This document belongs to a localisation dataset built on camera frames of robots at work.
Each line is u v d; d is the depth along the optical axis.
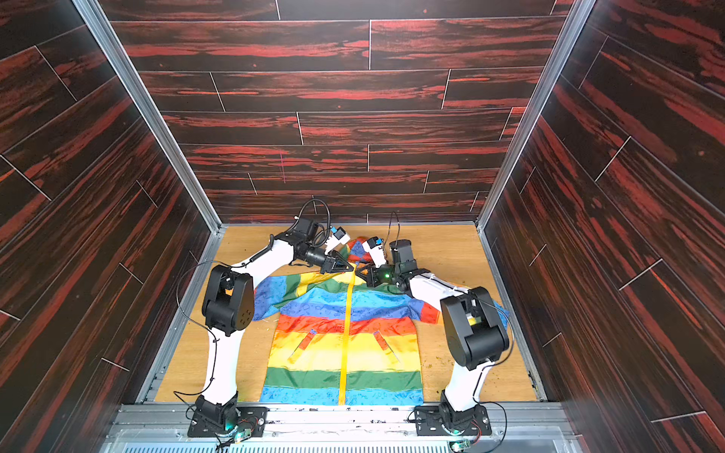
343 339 0.88
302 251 0.79
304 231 0.82
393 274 0.80
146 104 0.82
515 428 0.72
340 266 0.88
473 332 0.49
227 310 0.58
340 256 0.87
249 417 0.74
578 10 0.66
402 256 0.74
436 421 0.74
